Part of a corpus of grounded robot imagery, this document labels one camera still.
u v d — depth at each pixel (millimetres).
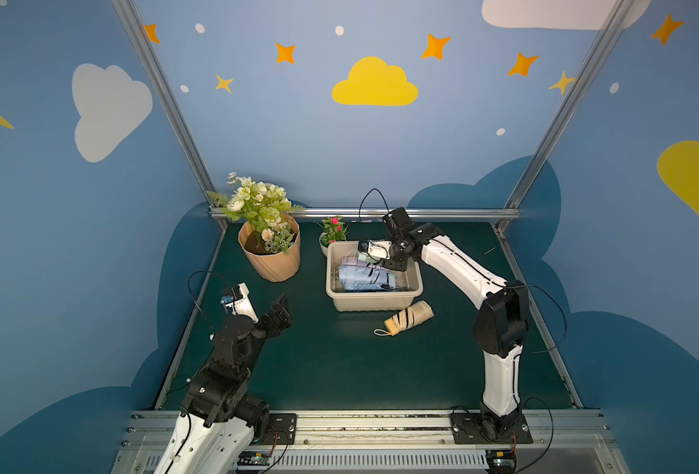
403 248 663
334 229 1013
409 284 986
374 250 816
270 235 929
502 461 730
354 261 955
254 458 718
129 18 692
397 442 738
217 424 465
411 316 917
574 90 826
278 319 637
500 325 508
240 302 605
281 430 733
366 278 909
